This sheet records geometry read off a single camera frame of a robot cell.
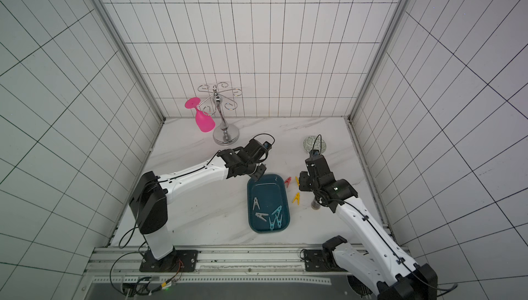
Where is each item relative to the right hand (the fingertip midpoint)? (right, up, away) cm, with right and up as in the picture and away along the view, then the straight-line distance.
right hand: (298, 176), depth 80 cm
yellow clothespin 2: (+1, -11, +8) cm, 14 cm away
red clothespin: (-3, -5, +14) cm, 15 cm away
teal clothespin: (-8, -15, +4) cm, 18 cm away
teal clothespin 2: (-8, -19, +2) cm, 21 cm away
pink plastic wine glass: (-43, +23, +17) cm, 52 cm away
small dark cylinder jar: (+8, -13, +4) cm, 16 cm away
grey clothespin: (-17, -13, +6) cm, 22 cm away
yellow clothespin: (+2, -5, +14) cm, 15 cm away
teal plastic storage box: (-12, -13, +6) cm, 19 cm away
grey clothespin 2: (-15, -17, +3) cm, 23 cm away
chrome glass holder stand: (-36, +17, +31) cm, 50 cm away
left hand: (-18, +1, +5) cm, 18 cm away
